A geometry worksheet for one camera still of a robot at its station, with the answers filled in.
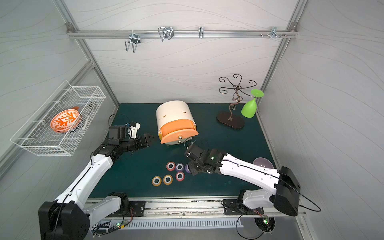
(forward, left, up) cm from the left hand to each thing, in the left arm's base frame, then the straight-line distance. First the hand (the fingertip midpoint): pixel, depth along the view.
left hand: (151, 140), depth 79 cm
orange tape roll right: (-15, -9, -17) cm, 24 cm away
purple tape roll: (-7, -15, -18) cm, 24 cm away
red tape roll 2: (-13, -16, -17) cm, 27 cm away
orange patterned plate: (-1, +36, +17) cm, 40 cm away
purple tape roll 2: (-13, -20, -5) cm, 25 cm away
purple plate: (-6, -63, -12) cm, 65 cm away
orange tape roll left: (-16, -3, -17) cm, 23 cm away
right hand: (-11, -23, -6) cm, 26 cm away
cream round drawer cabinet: (+18, -8, +4) cm, 21 cm away
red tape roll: (-7, -9, -18) cm, 21 cm away
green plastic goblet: (+20, -56, +4) cm, 60 cm away
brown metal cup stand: (+30, -46, -15) cm, 56 cm away
